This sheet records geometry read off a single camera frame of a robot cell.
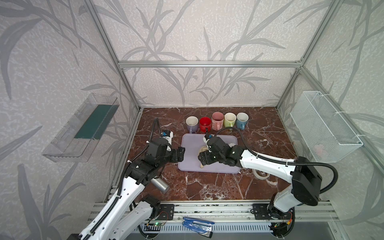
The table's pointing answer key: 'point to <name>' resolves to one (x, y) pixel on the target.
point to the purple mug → (192, 123)
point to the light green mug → (230, 119)
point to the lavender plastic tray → (192, 142)
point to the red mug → (205, 123)
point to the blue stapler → (201, 227)
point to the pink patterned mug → (217, 120)
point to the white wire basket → (328, 138)
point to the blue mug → (241, 120)
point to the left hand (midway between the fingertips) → (180, 145)
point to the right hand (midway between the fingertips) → (203, 151)
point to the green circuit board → (158, 223)
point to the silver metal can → (160, 184)
